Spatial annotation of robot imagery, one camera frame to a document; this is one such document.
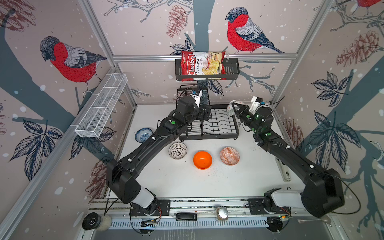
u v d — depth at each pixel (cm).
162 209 73
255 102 71
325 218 71
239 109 71
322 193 40
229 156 90
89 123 70
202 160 87
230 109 77
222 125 107
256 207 73
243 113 68
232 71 95
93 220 61
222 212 65
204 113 66
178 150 93
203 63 88
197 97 64
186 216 68
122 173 41
